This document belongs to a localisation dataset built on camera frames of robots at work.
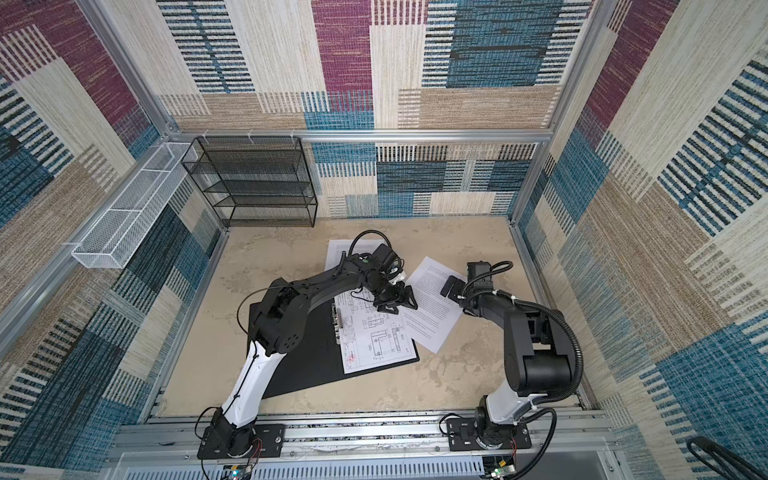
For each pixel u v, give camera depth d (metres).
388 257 0.82
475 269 0.77
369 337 0.91
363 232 0.93
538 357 0.46
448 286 0.90
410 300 0.88
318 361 0.85
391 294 0.86
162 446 0.74
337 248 1.12
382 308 0.91
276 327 0.59
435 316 0.95
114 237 0.71
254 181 1.11
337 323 0.92
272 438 0.75
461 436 0.73
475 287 0.75
